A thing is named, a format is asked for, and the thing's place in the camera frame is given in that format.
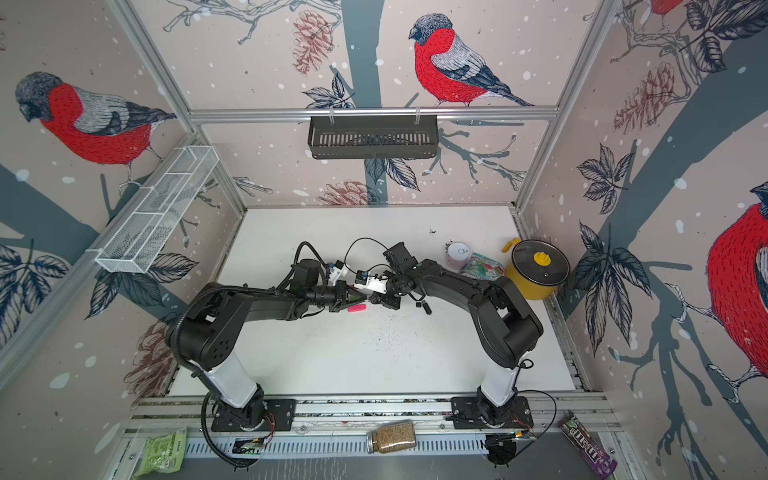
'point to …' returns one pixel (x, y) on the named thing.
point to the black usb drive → (427, 308)
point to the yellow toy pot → (535, 268)
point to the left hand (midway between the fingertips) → (369, 296)
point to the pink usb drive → (357, 308)
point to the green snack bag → (163, 454)
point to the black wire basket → (373, 137)
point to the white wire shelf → (142, 240)
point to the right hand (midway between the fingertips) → (375, 290)
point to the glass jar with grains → (391, 438)
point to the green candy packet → (482, 267)
